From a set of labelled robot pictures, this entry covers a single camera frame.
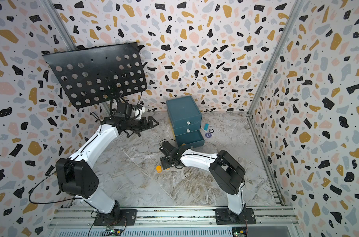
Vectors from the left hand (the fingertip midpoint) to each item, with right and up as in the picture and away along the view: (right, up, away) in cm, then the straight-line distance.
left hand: (154, 124), depth 84 cm
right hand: (+6, -23, +5) cm, 24 cm away
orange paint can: (+2, -27, +4) cm, 27 cm away
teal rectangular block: (+33, -2, +30) cm, 44 cm away
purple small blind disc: (+34, -8, +25) cm, 43 cm away
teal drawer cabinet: (+18, +2, +9) cm, 20 cm away
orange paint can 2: (+17, -13, +14) cm, 26 cm away
